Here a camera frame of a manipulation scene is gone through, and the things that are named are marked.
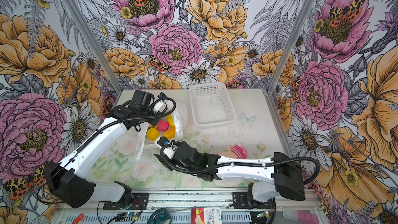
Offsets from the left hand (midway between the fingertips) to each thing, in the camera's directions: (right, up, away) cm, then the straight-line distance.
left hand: (156, 118), depth 79 cm
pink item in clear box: (+69, -42, -11) cm, 82 cm away
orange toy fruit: (+4, -10, +14) cm, 18 cm away
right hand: (+6, -14, -12) cm, 19 cm away
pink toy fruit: (-1, -6, +17) cm, 18 cm away
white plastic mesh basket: (+29, +7, +32) cm, 44 cm away
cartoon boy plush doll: (+41, -18, +4) cm, 45 cm away
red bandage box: (+26, -41, -12) cm, 50 cm away
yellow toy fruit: (-6, -10, +12) cm, 17 cm away
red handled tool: (-32, -44, -9) cm, 55 cm away
